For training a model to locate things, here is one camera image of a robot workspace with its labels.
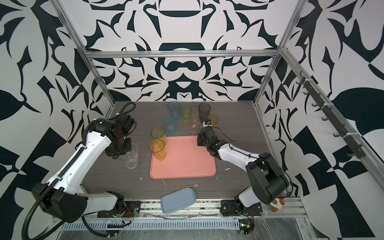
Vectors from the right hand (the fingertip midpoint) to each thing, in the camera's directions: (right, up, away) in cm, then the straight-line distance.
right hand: (201, 134), depth 90 cm
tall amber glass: (-26, -7, -2) cm, 27 cm away
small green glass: (-10, +14, +18) cm, 25 cm away
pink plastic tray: (-10, -14, -1) cm, 18 cm away
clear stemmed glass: (-37, -11, -13) cm, 40 cm away
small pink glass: (-4, +7, +12) cm, 14 cm away
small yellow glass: (+9, +9, +12) cm, 17 cm away
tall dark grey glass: (+2, +14, +12) cm, 19 cm away
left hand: (-39, -5, -17) cm, 43 cm away
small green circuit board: (+19, -41, -19) cm, 49 cm away
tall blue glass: (-17, +17, +9) cm, 26 cm away
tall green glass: (-25, +1, -3) cm, 25 cm away
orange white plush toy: (+36, -32, -17) cm, 50 cm away
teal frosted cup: (-20, +6, +7) cm, 22 cm away
